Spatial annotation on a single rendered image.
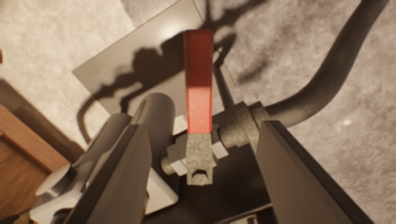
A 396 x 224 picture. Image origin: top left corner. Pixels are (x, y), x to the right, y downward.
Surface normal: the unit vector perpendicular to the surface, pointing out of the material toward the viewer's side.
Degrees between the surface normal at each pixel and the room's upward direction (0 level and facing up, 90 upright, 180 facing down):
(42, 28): 0
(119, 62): 0
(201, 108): 0
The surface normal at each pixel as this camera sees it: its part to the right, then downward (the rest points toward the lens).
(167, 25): 0.03, 0.49
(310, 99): -0.21, -0.25
